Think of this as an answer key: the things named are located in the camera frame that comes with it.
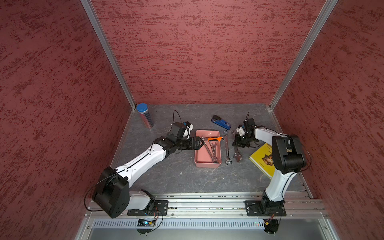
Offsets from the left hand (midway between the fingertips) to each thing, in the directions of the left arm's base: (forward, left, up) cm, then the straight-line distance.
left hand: (196, 146), depth 81 cm
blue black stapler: (+28, -16, -12) cm, 35 cm away
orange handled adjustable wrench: (+9, -13, -6) cm, 17 cm away
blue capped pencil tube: (+23, +35, +5) cm, 42 cm away
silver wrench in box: (-2, -11, -13) cm, 17 cm away
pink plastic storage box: (+1, -8, -13) cm, 16 cm away
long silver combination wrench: (-2, -20, -16) cm, 26 cm away
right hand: (+9, -25, -14) cm, 30 cm away
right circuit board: (-35, -36, -15) cm, 52 cm away
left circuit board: (-34, +26, -16) cm, 46 cm away
